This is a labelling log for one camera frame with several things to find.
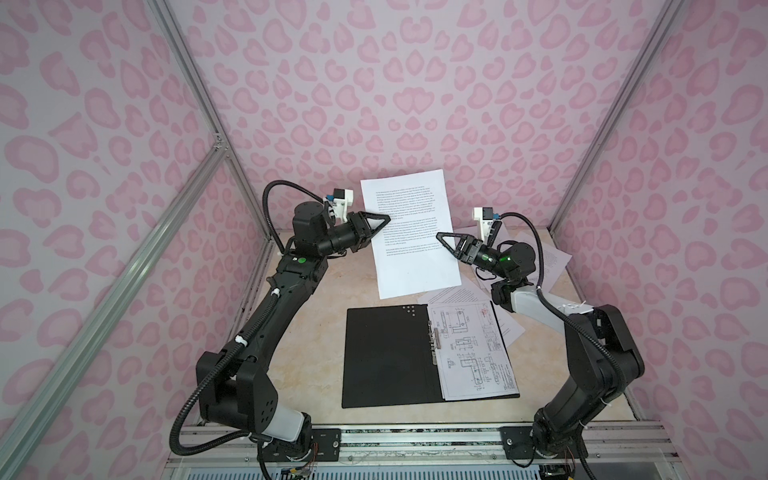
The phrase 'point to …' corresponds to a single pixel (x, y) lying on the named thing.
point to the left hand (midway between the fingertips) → (390, 217)
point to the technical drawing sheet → (470, 351)
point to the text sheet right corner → (554, 262)
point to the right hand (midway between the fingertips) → (442, 239)
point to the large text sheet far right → (500, 235)
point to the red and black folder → (424, 353)
